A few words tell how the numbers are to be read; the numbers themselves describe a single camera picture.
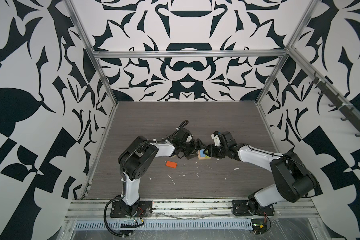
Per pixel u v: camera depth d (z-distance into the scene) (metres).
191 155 0.88
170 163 0.88
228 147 0.71
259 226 0.71
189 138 0.78
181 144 0.76
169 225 0.65
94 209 0.76
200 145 0.84
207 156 0.83
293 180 0.44
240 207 0.74
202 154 0.90
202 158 0.90
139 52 0.91
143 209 0.74
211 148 0.81
